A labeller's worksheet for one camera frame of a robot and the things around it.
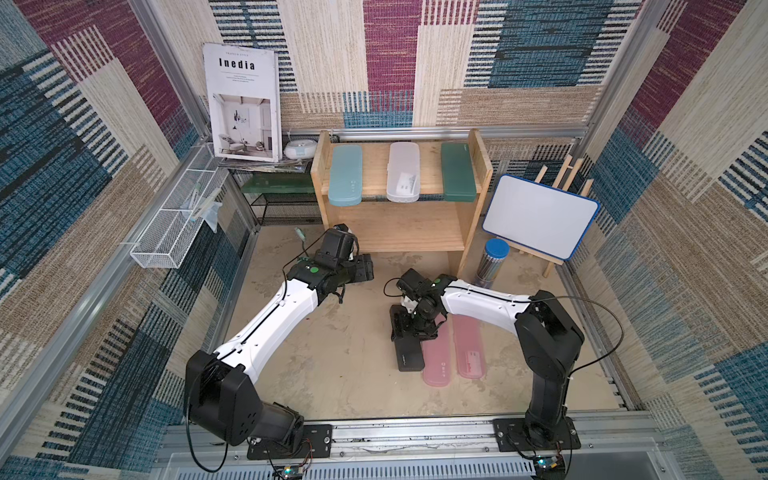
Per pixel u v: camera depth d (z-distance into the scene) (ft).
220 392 1.31
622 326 2.78
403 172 2.30
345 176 2.30
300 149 2.84
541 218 2.99
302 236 2.80
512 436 2.41
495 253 2.85
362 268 2.39
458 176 2.25
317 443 2.40
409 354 2.59
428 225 3.00
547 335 1.61
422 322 2.46
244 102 2.55
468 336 2.98
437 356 2.79
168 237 2.66
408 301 2.44
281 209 3.91
